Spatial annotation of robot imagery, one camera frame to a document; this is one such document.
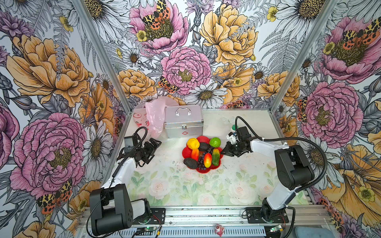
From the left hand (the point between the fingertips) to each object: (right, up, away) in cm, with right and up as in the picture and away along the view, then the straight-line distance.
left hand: (159, 151), depth 87 cm
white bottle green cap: (+44, +14, +3) cm, 46 cm away
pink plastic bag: (-5, +21, +3) cm, 22 cm away
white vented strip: (+23, -31, -22) cm, 44 cm away
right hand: (+37, -3, +4) cm, 38 cm away
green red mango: (+33, -3, +1) cm, 33 cm away
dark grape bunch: (+25, -7, 0) cm, 26 cm away
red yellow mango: (+28, -5, -2) cm, 29 cm away
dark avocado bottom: (+18, -6, -3) cm, 20 cm away
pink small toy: (+32, -31, -21) cm, 49 cm away
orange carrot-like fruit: (+21, -3, +5) cm, 22 cm away
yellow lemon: (+20, +4, +6) cm, 21 cm away
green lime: (+33, +5, +5) cm, 34 cm away
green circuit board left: (0, -34, -16) cm, 37 cm away
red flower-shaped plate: (+16, -2, +7) cm, 17 cm away
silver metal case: (+13, +18, +12) cm, 25 cm away
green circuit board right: (+59, -34, -16) cm, 70 cm away
